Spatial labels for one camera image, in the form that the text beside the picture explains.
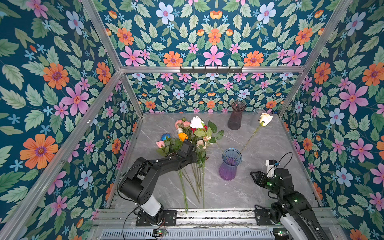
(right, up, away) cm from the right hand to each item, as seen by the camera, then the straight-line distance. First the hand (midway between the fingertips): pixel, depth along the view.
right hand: (252, 173), depth 80 cm
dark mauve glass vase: (-4, +32, +22) cm, 39 cm away
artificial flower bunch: (-27, +22, -16) cm, 38 cm away
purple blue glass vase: (-12, +10, -7) cm, 17 cm away
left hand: (-30, +9, +13) cm, 34 cm away
